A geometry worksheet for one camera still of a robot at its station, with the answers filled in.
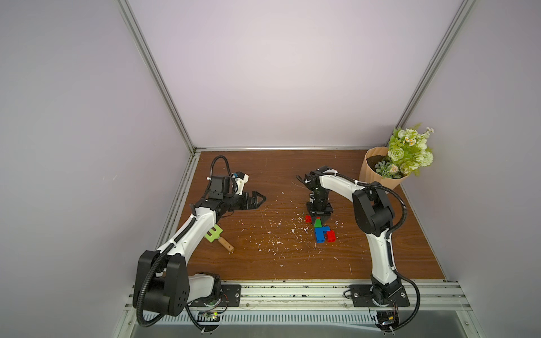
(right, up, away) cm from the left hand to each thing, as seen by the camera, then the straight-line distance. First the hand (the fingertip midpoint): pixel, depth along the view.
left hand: (260, 198), depth 83 cm
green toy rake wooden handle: (-21, -17, +7) cm, 27 cm away
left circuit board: (-17, -40, -11) cm, 45 cm away
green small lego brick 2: (+24, -12, +6) cm, 28 cm away
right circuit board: (+45, -39, -13) cm, 61 cm away
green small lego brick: (+25, -11, +7) cm, 28 cm away
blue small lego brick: (+25, -16, +3) cm, 30 cm away
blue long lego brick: (+27, -14, +4) cm, 31 cm away
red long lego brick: (+21, -11, +9) cm, 25 cm away
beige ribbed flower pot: (+47, +10, +9) cm, 49 cm away
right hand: (+24, -11, +7) cm, 28 cm away
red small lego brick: (+30, -17, +4) cm, 34 cm away
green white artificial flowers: (+59, +18, -1) cm, 62 cm away
